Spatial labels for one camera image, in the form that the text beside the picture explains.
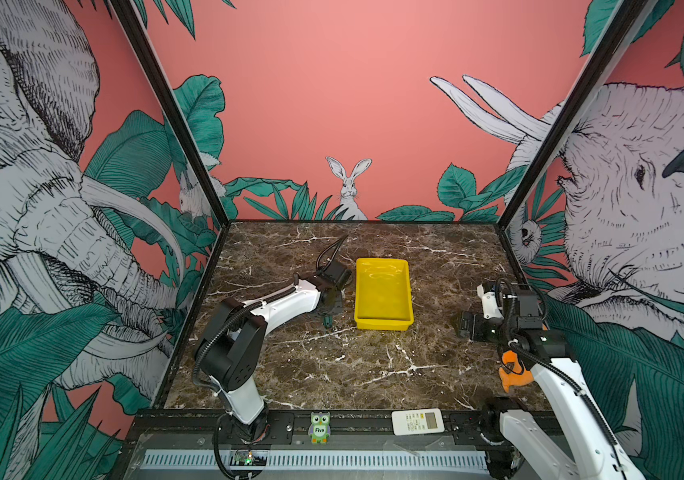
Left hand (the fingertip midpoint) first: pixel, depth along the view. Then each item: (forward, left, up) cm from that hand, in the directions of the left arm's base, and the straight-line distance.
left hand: (332, 303), depth 91 cm
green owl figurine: (-33, +4, -4) cm, 34 cm away
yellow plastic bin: (+4, -16, -3) cm, 17 cm away
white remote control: (-32, -22, -4) cm, 39 cm away
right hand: (-10, -36, +10) cm, 38 cm away
